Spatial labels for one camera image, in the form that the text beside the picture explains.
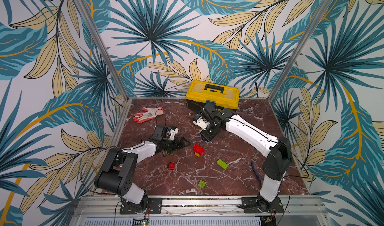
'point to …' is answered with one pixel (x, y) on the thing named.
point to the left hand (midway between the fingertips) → (185, 147)
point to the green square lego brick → (202, 184)
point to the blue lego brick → (200, 136)
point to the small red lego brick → (171, 165)
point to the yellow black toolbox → (224, 96)
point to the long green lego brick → (222, 164)
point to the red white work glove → (148, 113)
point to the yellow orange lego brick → (197, 154)
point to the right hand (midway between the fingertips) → (205, 135)
